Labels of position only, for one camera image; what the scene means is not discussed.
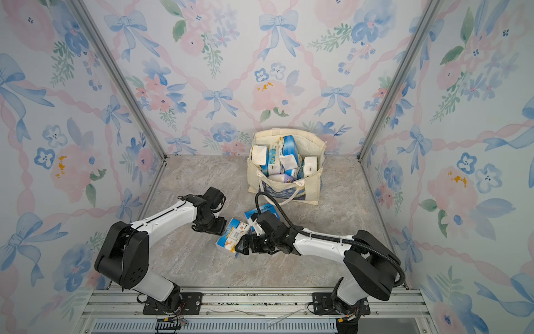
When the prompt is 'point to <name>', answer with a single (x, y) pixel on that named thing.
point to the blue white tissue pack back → (260, 154)
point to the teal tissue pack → (274, 167)
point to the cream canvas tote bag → (286, 192)
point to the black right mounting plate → (323, 304)
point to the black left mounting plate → (191, 304)
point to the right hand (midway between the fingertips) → (244, 248)
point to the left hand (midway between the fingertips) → (219, 229)
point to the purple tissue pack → (288, 179)
